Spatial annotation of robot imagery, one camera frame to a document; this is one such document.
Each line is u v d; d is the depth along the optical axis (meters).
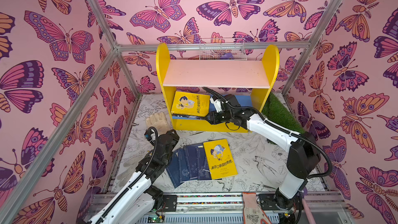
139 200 0.59
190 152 0.88
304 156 0.46
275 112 1.00
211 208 0.73
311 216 0.69
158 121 1.05
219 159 0.85
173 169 0.82
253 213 0.70
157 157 0.58
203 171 0.81
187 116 0.88
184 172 0.81
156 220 0.72
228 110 0.65
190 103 0.88
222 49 0.94
